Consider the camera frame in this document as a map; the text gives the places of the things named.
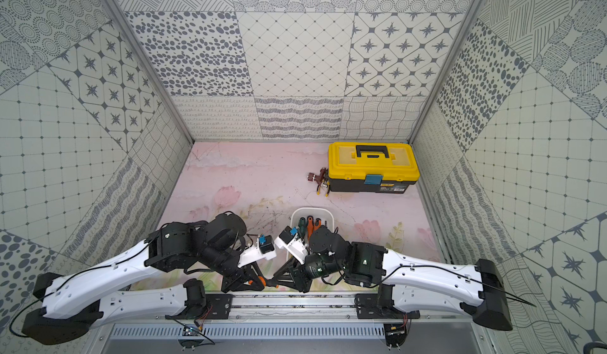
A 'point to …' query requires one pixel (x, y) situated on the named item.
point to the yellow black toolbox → (373, 167)
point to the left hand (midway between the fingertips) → (265, 276)
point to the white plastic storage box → (324, 213)
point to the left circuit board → (191, 330)
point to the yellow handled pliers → (322, 179)
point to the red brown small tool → (311, 177)
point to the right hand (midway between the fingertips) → (277, 281)
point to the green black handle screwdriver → (302, 226)
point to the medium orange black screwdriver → (318, 224)
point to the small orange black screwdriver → (268, 282)
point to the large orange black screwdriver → (310, 226)
